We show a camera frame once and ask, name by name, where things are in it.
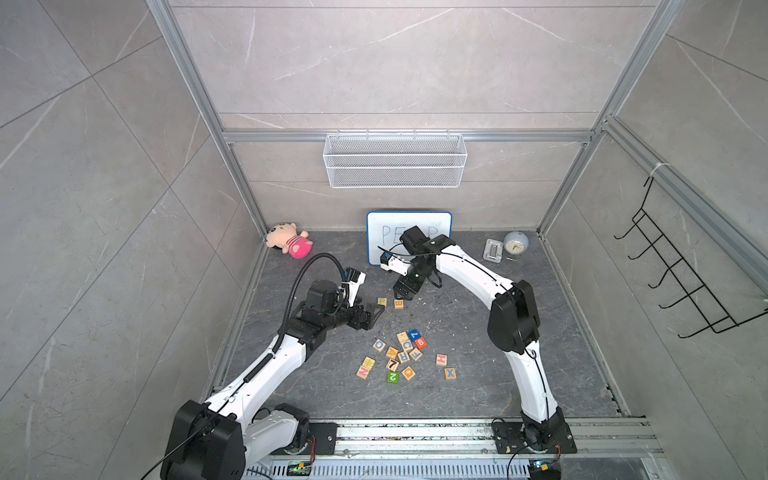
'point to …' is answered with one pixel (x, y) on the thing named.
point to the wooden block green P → (382, 301)
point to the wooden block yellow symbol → (368, 362)
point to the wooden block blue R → (403, 357)
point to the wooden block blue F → (415, 354)
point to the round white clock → (516, 242)
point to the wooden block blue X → (450, 373)
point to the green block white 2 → (393, 377)
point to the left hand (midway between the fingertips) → (375, 299)
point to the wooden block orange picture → (408, 373)
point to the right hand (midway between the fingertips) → (407, 284)
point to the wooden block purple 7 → (392, 365)
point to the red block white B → (421, 343)
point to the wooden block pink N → (363, 372)
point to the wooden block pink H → (441, 359)
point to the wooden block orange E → (399, 304)
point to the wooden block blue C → (407, 345)
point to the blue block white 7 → (414, 334)
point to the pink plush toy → (285, 236)
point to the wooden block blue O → (379, 345)
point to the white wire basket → (397, 160)
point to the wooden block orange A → (392, 352)
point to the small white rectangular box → (493, 250)
